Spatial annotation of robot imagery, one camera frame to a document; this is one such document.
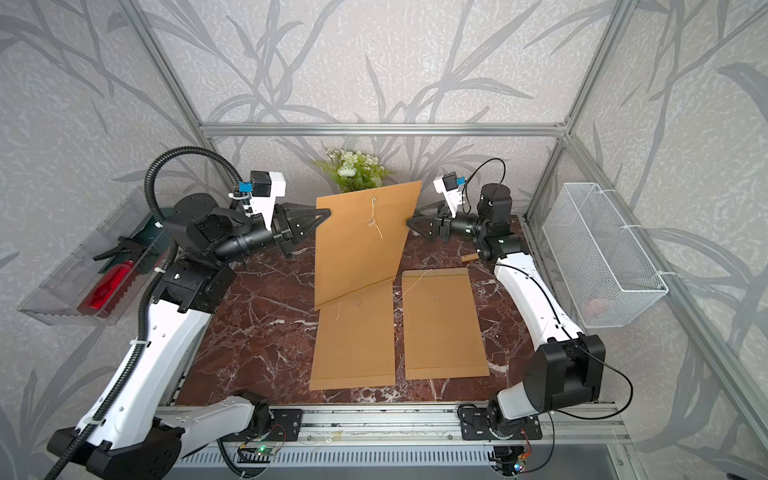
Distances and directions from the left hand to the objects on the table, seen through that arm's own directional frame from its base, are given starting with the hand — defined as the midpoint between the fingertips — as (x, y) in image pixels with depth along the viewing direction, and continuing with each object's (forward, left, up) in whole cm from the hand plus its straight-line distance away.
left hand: (326, 217), depth 53 cm
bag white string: (+15, -18, -48) cm, 53 cm away
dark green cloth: (+4, +42, -15) cm, 44 cm away
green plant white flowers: (+39, +2, -19) cm, 44 cm away
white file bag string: (+6, +6, -48) cm, 49 cm away
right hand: (+11, -16, -12) cm, 23 cm away
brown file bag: (-4, 0, -49) cm, 49 cm away
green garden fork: (+26, -38, -46) cm, 65 cm away
